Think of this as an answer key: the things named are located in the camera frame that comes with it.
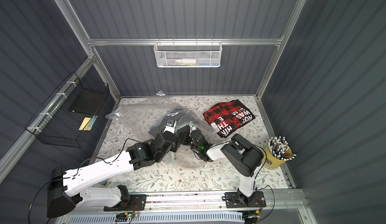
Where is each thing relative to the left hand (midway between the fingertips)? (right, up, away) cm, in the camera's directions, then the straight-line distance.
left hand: (176, 136), depth 73 cm
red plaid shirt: (+29, +8, +23) cm, 38 cm away
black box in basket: (-48, +20, +8) cm, 53 cm away
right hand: (-1, -2, +15) cm, 15 cm away
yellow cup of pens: (+50, -7, -2) cm, 50 cm away
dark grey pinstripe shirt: (-1, +10, +17) cm, 20 cm away
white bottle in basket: (+4, +44, +20) cm, 48 cm away
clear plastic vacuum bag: (+1, -15, +16) cm, 22 cm away
